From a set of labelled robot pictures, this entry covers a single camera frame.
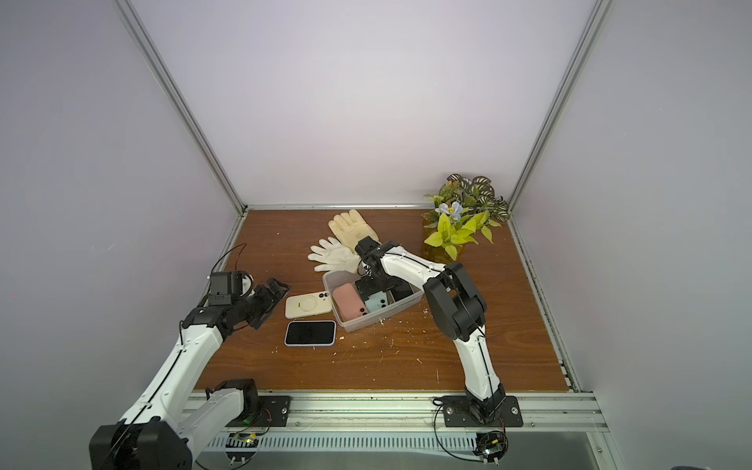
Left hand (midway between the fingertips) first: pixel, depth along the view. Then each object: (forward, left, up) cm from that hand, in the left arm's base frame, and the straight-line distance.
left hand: (286, 294), depth 82 cm
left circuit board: (-35, +7, -16) cm, 39 cm away
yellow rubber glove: (+36, -14, -12) cm, 40 cm away
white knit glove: (+21, -9, -11) cm, 25 cm away
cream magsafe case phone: (+2, -3, -11) cm, 12 cm away
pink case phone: (+4, -16, -13) cm, 21 cm away
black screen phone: (+7, -34, -11) cm, 36 cm away
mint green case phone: (+3, -26, -10) cm, 28 cm away
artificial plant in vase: (+21, -51, +15) cm, 57 cm away
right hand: (+8, -25, -10) cm, 28 cm away
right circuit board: (-34, -55, -13) cm, 66 cm away
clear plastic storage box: (+8, -11, -5) cm, 14 cm away
